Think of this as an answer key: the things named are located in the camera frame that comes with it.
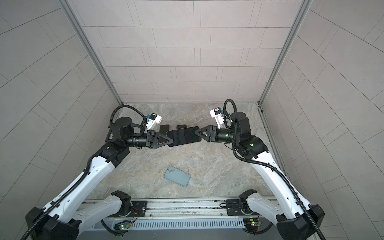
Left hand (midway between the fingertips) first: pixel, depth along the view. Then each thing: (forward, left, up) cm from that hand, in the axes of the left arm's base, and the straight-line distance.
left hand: (172, 144), depth 59 cm
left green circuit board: (-26, +21, -28) cm, 43 cm away
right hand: (+4, -11, 0) cm, 11 cm away
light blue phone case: (-3, +1, -33) cm, 33 cm away
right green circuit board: (-24, -37, -31) cm, 54 cm away
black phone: (+30, +2, -32) cm, 44 cm away
